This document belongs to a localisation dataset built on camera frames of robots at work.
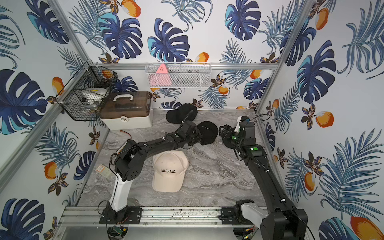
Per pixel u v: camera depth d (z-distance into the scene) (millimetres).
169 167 802
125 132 1075
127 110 1069
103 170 884
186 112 1092
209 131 1011
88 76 901
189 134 756
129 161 558
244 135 567
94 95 799
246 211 628
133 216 735
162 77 898
